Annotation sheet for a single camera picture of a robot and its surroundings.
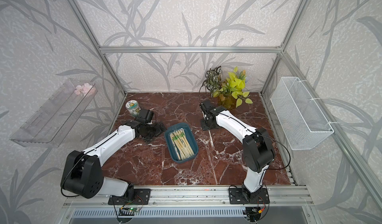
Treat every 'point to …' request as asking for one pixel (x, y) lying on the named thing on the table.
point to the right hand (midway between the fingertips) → (205, 125)
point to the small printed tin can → (132, 105)
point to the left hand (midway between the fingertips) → (163, 132)
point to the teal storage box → (191, 135)
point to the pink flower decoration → (86, 90)
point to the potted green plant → (229, 91)
